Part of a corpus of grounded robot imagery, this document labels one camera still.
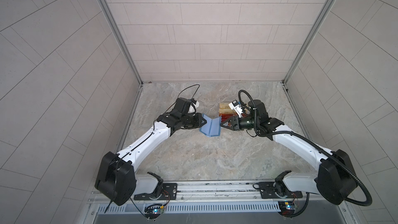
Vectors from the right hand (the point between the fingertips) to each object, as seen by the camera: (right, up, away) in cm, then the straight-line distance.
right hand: (222, 127), depth 73 cm
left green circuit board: (-30, -34, -8) cm, 46 cm away
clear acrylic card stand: (+3, +2, +19) cm, 19 cm away
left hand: (-6, +2, +4) cm, 7 cm away
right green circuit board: (+28, -35, -5) cm, 45 cm away
